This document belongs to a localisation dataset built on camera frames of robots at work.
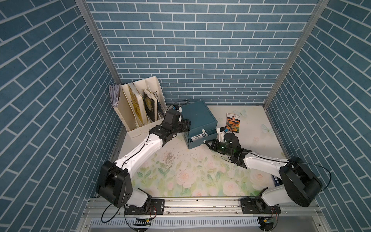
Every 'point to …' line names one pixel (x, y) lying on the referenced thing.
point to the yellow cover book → (140, 117)
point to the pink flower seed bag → (203, 134)
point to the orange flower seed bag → (232, 123)
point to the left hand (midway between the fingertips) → (191, 123)
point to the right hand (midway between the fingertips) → (205, 143)
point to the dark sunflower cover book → (150, 104)
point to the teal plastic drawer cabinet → (204, 124)
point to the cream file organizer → (125, 112)
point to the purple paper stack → (115, 90)
